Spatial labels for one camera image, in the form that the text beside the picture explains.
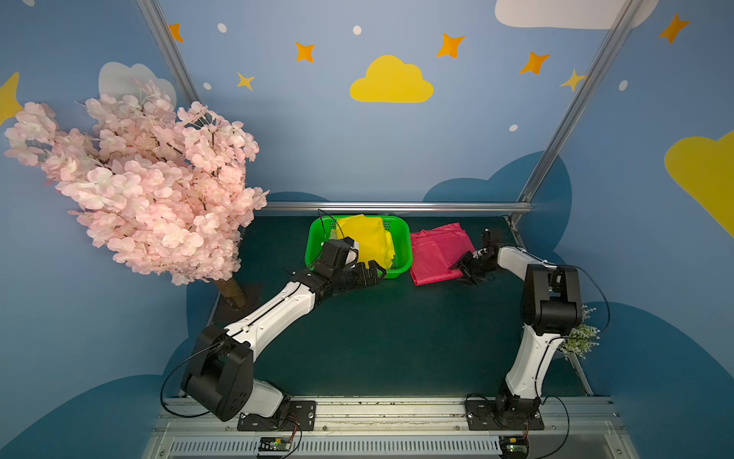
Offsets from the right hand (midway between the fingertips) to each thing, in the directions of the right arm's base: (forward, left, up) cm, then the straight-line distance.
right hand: (456, 267), depth 102 cm
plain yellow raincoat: (+6, +30, +5) cm, 31 cm away
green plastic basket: (+18, +53, -2) cm, 56 cm away
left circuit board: (-56, +52, -3) cm, 76 cm away
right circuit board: (-52, -10, -6) cm, 53 cm away
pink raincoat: (+7, +8, -1) cm, 11 cm away
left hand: (-14, +29, +15) cm, 35 cm away
